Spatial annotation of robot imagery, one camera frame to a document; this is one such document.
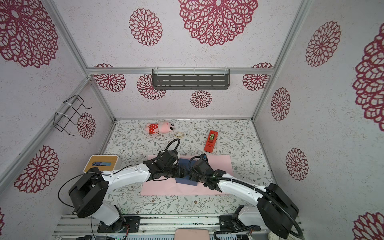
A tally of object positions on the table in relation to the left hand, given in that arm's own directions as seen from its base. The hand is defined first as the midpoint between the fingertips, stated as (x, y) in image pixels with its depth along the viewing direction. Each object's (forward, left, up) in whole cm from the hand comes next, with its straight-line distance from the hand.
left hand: (184, 175), depth 85 cm
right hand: (+1, -4, +2) cm, 4 cm away
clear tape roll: (+33, +4, -5) cm, 34 cm away
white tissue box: (+10, +50, -2) cm, 51 cm away
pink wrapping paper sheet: (-4, +13, -7) cm, 15 cm away
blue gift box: (-1, -3, +17) cm, 17 cm away
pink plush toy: (+35, +15, +2) cm, 38 cm away
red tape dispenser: (+24, -18, -1) cm, 30 cm away
